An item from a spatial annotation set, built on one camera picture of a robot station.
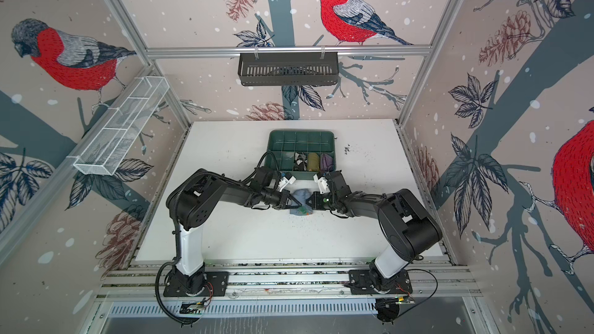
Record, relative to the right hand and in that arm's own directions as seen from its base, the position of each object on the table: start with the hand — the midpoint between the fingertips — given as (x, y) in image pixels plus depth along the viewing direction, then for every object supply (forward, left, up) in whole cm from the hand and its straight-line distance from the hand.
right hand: (306, 204), depth 90 cm
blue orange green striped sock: (+2, +2, +3) cm, 4 cm away
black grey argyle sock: (+17, +3, +6) cm, 18 cm away
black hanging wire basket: (+54, +10, +28) cm, 62 cm away
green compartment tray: (+35, +14, -4) cm, 38 cm away
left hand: (-2, +3, +2) cm, 4 cm away
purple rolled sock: (+16, -8, +6) cm, 19 cm away
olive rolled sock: (+17, -2, +5) cm, 18 cm away
